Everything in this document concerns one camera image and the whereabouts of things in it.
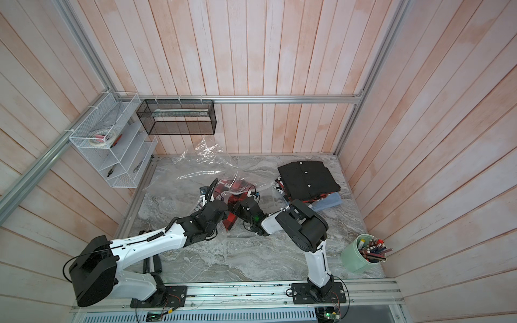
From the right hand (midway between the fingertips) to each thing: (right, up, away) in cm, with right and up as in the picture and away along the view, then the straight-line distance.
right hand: (231, 205), depth 96 cm
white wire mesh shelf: (-41, +20, -18) cm, 49 cm away
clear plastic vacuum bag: (-18, +20, +18) cm, 33 cm away
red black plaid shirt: (+36, +3, -3) cm, 36 cm away
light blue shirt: (+50, +2, +2) cm, 50 cm away
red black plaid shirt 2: (0, +8, -8) cm, 11 cm away
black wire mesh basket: (-29, +46, +7) cm, 54 cm away
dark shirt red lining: (+38, +12, +1) cm, 40 cm away
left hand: (-3, +2, -12) cm, 12 cm away
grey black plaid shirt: (+24, +10, +6) cm, 26 cm away
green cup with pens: (+51, -13, -25) cm, 58 cm away
